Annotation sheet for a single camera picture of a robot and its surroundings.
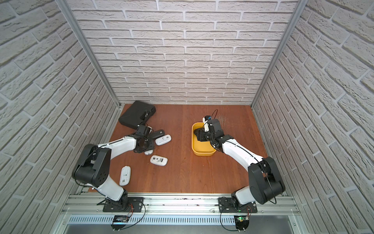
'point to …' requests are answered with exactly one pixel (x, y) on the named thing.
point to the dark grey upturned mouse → (157, 133)
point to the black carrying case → (131, 118)
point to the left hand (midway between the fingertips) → (151, 143)
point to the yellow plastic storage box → (200, 148)
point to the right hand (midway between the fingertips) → (201, 132)
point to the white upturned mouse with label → (158, 160)
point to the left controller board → (119, 222)
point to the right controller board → (241, 222)
